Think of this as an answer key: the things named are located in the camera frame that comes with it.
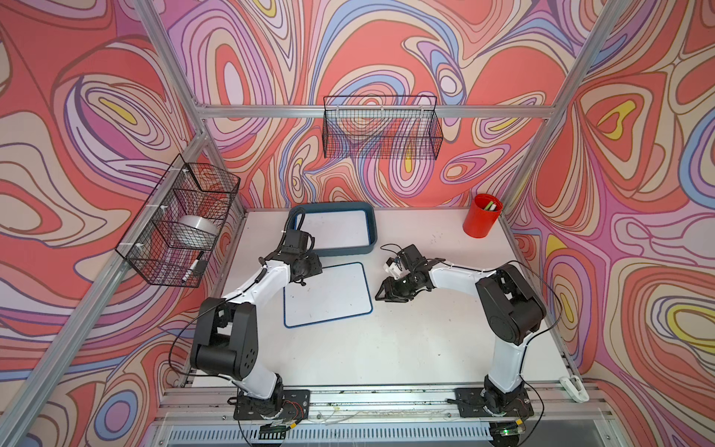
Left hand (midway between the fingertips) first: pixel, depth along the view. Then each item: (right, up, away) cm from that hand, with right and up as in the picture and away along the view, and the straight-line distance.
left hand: (316, 266), depth 92 cm
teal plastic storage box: (+6, +22, +23) cm, 33 cm away
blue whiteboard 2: (+7, -9, +3) cm, 13 cm away
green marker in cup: (+64, +22, +13) cm, 69 cm away
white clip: (+74, -31, -18) cm, 82 cm away
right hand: (+22, -13, -1) cm, 26 cm away
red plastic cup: (+63, +18, +14) cm, 67 cm away
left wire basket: (-33, +11, -23) cm, 42 cm away
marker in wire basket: (-30, +1, -21) cm, 37 cm away
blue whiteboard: (+5, +13, +17) cm, 22 cm away
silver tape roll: (-26, +12, -23) cm, 37 cm away
